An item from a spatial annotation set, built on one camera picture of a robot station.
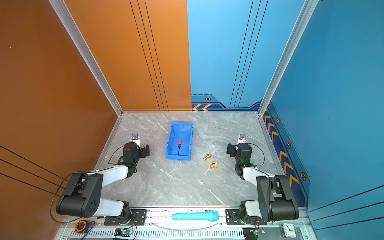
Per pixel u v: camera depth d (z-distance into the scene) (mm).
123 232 708
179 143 1005
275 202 430
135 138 803
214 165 889
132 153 716
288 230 682
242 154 697
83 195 438
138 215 743
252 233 705
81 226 684
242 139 788
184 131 1083
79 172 473
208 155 939
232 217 725
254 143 786
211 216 709
